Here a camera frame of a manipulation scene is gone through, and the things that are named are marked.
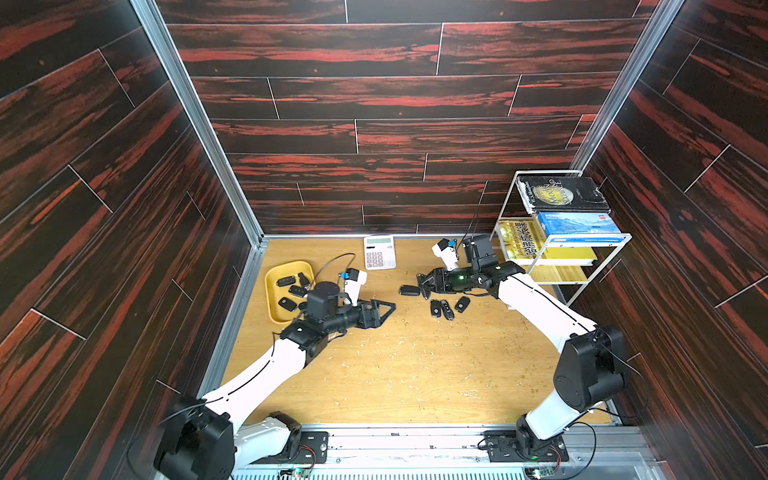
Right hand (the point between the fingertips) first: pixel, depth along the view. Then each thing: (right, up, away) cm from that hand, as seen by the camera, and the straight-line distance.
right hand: (427, 281), depth 86 cm
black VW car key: (+5, -10, +13) cm, 17 cm away
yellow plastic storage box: (-47, -3, +19) cm, 51 cm away
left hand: (-12, -6, -9) cm, 16 cm away
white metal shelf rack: (+31, +13, +8) cm, 34 cm away
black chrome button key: (+8, -10, +12) cm, 18 cm away
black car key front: (-47, -1, +19) cm, 51 cm away
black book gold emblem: (+38, +25, -2) cm, 46 cm away
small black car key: (+14, -8, +13) cm, 21 cm away
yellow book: (+44, +8, +4) cm, 45 cm away
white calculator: (-15, +10, +27) cm, 32 cm away
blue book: (+38, +16, -9) cm, 42 cm away
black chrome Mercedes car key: (-42, -1, +21) cm, 47 cm away
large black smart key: (-4, -4, +18) cm, 19 cm away
